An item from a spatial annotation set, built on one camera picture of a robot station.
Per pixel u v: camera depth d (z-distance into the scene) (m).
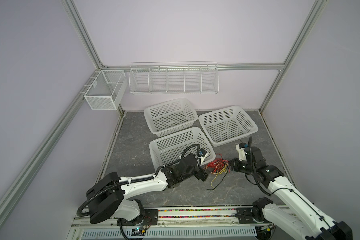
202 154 0.67
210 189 0.83
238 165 0.71
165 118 1.16
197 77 1.02
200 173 0.69
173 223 0.73
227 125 1.12
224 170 0.85
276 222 0.57
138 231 0.72
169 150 0.97
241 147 0.74
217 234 0.64
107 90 1.02
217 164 0.85
